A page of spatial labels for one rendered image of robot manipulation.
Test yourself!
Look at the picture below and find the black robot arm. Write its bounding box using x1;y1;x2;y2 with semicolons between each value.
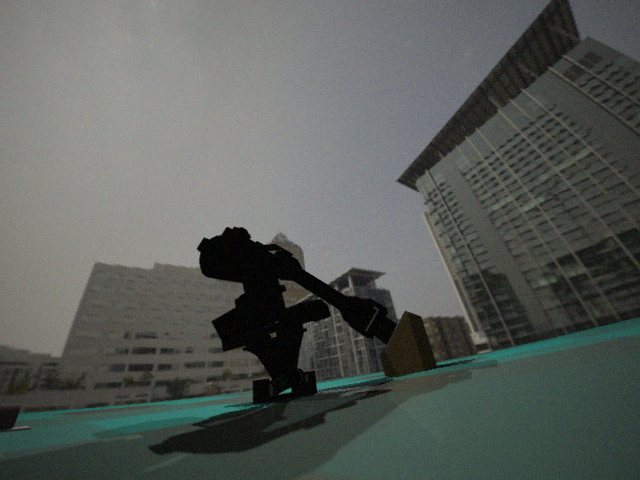
196;226;397;344

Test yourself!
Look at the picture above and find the black cylindrical battery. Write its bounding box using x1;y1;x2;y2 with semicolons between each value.
269;368;305;397

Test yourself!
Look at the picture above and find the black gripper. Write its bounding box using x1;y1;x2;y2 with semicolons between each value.
222;278;331;386

